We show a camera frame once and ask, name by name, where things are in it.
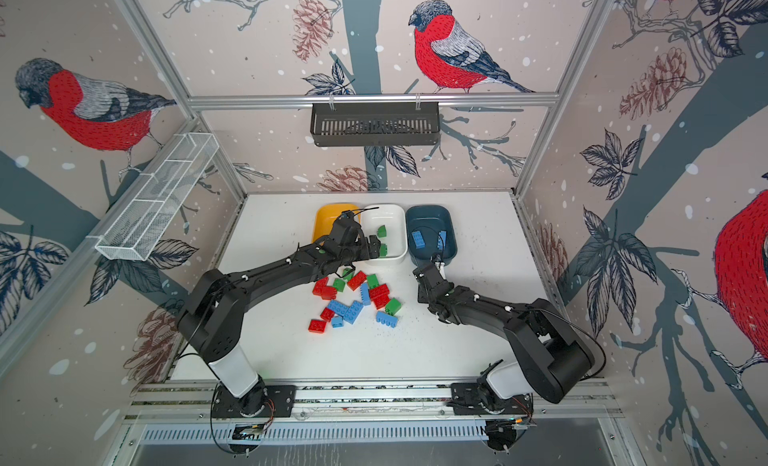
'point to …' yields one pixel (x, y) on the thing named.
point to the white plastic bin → (389, 223)
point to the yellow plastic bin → (327, 215)
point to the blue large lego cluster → (349, 313)
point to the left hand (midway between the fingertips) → (370, 244)
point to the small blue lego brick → (338, 322)
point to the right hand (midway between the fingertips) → (428, 287)
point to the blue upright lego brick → (365, 294)
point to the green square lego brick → (383, 249)
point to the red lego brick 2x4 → (355, 282)
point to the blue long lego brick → (442, 237)
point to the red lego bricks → (380, 296)
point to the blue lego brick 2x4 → (418, 240)
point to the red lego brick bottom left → (317, 326)
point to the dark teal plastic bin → (423, 223)
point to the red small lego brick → (327, 314)
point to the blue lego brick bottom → (387, 319)
